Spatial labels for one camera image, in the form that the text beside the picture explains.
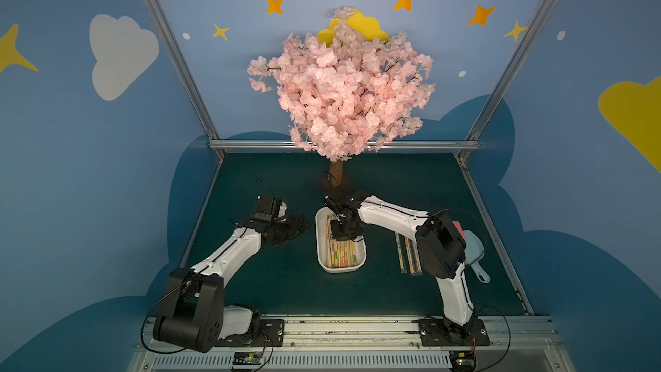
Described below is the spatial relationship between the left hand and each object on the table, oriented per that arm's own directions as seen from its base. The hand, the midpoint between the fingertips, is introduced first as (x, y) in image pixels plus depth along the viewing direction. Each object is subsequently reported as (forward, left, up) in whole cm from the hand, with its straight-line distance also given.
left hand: (302, 226), depth 88 cm
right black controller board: (-36, -49, -10) cm, 62 cm away
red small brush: (+5, -59, -6) cm, 59 cm away
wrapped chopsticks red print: (-7, -15, -6) cm, 17 cm away
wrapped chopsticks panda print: (-4, -10, -6) cm, 13 cm away
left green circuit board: (-37, +13, -9) cm, 40 cm away
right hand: (0, -14, -5) cm, 15 cm away
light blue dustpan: (-4, -63, -8) cm, 63 cm away
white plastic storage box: (+6, -6, -5) cm, 10 cm away
